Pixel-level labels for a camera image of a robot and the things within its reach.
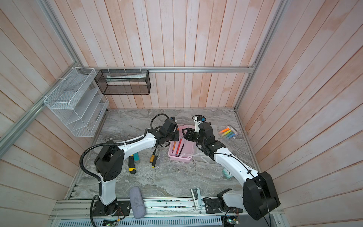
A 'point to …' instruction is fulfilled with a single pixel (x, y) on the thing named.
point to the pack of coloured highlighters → (229, 132)
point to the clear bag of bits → (159, 161)
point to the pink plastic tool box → (182, 150)
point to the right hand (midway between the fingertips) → (184, 130)
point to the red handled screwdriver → (179, 145)
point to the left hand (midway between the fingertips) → (178, 136)
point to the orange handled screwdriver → (175, 143)
